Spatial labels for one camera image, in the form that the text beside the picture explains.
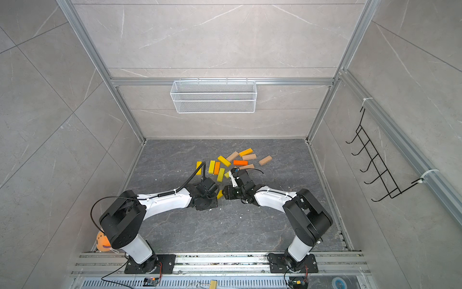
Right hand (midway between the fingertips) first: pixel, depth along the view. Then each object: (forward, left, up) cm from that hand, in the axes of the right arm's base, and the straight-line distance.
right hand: (228, 191), depth 90 cm
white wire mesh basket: (+47, +8, +25) cm, 54 cm away
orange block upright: (+18, +7, -3) cm, 19 cm away
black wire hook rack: (-10, -59, +25) cm, 65 cm away
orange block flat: (+22, -7, -5) cm, 24 cm away
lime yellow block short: (+13, +4, -4) cm, 14 cm away
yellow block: (+14, +16, -2) cm, 22 cm away
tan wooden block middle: (+26, -14, -5) cm, 30 cm away
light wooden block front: (+18, -12, -4) cm, 23 cm away
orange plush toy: (-25, +50, +4) cm, 56 cm away
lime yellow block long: (+13, +1, -4) cm, 14 cm away
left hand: (-4, +5, -2) cm, 7 cm away
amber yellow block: (+30, -11, -4) cm, 32 cm away
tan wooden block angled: (+27, -3, -4) cm, 27 cm away
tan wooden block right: (+22, -20, -4) cm, 30 cm away
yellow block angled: (+23, +3, -4) cm, 23 cm away
